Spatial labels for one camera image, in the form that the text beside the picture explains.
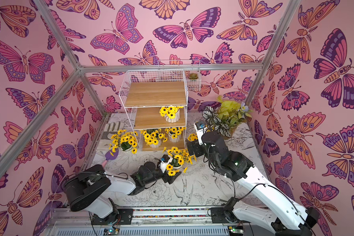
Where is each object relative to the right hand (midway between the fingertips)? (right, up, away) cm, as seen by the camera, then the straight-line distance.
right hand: (197, 136), depth 68 cm
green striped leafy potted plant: (+19, +10, +17) cm, 27 cm away
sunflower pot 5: (-11, 0, +20) cm, 23 cm away
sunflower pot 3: (-8, -11, +5) cm, 14 cm away
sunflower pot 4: (-24, -3, +21) cm, 32 cm away
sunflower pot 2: (0, -2, +21) cm, 21 cm away
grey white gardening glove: (-60, +2, +42) cm, 73 cm away
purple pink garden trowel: (-49, -13, +17) cm, 53 cm away
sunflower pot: (-40, -4, +18) cm, 44 cm away
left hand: (-9, -18, +15) cm, 25 cm away
